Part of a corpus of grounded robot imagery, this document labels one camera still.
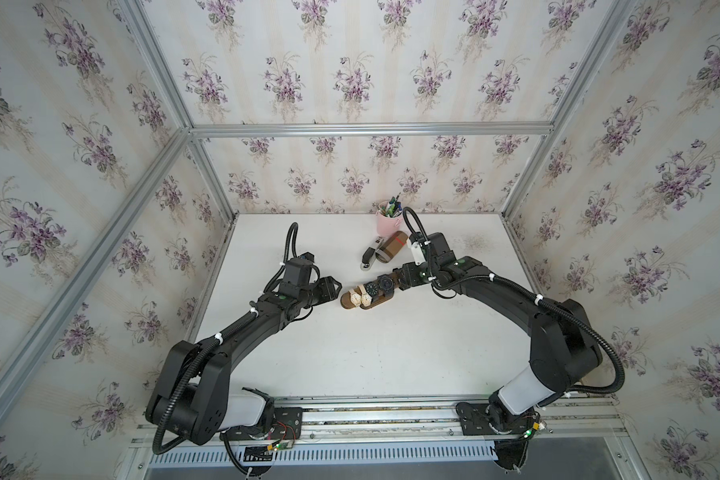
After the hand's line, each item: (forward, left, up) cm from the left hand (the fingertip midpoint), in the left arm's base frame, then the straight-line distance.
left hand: (337, 287), depth 87 cm
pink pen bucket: (+28, -17, -3) cm, 33 cm away
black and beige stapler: (+18, -10, -6) cm, 22 cm away
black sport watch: (+2, -15, -2) cm, 15 cm away
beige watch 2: (-2, -9, -3) cm, 9 cm away
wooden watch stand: (-3, -3, -2) cm, 4 cm away
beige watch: (-3, -5, -1) cm, 6 cm away
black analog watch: (0, -10, -1) cm, 10 cm away
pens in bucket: (+33, -19, +1) cm, 38 cm away
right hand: (+5, -23, +1) cm, 24 cm away
